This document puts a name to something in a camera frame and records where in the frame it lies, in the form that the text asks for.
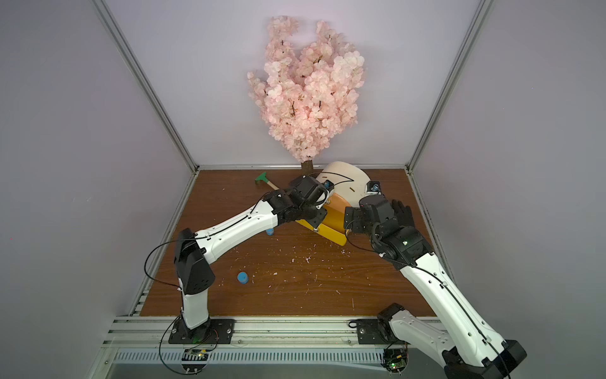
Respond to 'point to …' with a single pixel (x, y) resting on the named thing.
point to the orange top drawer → (335, 208)
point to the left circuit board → (194, 360)
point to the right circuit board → (395, 360)
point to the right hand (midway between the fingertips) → (363, 206)
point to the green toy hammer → (263, 178)
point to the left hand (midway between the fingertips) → (326, 212)
